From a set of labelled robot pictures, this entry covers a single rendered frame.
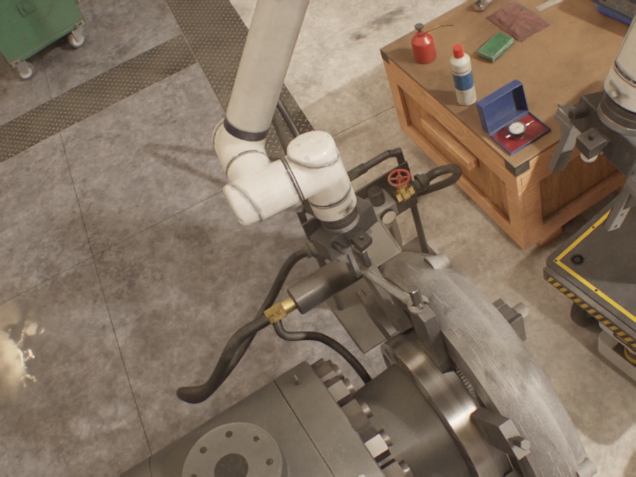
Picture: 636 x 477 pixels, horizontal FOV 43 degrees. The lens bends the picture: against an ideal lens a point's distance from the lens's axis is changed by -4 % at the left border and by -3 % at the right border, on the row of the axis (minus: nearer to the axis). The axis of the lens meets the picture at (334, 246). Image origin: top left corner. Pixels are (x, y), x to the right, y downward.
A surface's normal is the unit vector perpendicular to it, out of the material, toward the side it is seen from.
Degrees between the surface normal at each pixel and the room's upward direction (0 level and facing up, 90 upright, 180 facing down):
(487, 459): 58
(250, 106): 75
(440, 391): 13
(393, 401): 7
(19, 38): 90
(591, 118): 66
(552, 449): 51
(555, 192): 90
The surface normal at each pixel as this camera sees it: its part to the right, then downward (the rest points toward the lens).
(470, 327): -0.16, -0.52
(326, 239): -0.28, -0.65
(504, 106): 0.44, 0.50
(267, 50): -0.07, 0.61
